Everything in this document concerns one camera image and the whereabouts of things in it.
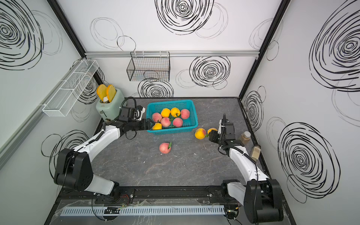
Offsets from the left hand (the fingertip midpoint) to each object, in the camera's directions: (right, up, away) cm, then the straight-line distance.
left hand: (149, 123), depth 87 cm
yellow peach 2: (+15, +7, +17) cm, 24 cm away
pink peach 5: (+9, -15, -2) cm, 18 cm away
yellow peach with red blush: (+32, -7, +5) cm, 34 cm away
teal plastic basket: (+1, +11, +18) cm, 21 cm away
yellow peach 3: (+4, -2, +7) cm, 8 cm away
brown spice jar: (+60, -9, -1) cm, 61 cm away
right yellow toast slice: (-29, +22, +9) cm, 38 cm away
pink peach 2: (+2, +4, +12) cm, 13 cm away
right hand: (+40, -7, -1) cm, 41 cm away
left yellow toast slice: (-35, +22, +7) cm, 41 cm away
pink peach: (+23, +6, +15) cm, 28 cm away
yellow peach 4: (+38, -4, +1) cm, 39 cm away
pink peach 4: (+17, 0, +9) cm, 20 cm away
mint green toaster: (-29, +8, +8) cm, 31 cm away
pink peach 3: (+9, 0, +11) cm, 14 cm away
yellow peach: (+8, +7, +16) cm, 19 cm away
